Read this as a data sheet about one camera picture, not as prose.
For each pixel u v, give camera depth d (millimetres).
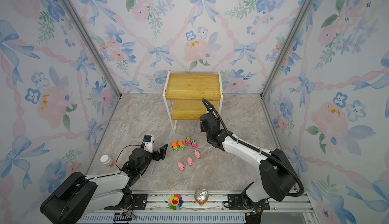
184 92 764
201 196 663
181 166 837
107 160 801
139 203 736
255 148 488
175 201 733
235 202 732
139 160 663
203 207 731
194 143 919
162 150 785
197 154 878
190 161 856
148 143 748
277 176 423
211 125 639
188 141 924
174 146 904
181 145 904
